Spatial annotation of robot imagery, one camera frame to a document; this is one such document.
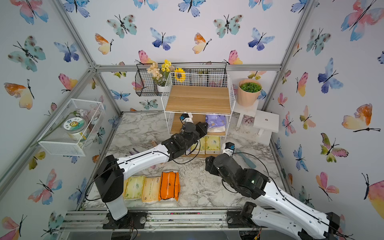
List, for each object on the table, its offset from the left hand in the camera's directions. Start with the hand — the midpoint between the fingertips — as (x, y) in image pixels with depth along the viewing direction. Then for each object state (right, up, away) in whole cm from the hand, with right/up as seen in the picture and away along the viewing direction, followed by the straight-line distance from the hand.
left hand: (211, 122), depth 76 cm
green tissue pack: (+3, -14, +20) cm, 24 cm away
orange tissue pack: (-21, -33, +2) cm, 39 cm away
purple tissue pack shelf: (+3, 0, +1) cm, 3 cm away
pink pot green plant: (+22, +18, +8) cm, 29 cm away
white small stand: (+36, +2, +19) cm, 41 cm away
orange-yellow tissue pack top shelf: (-31, -35, +3) cm, 47 cm away
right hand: (0, -17, -7) cm, 19 cm away
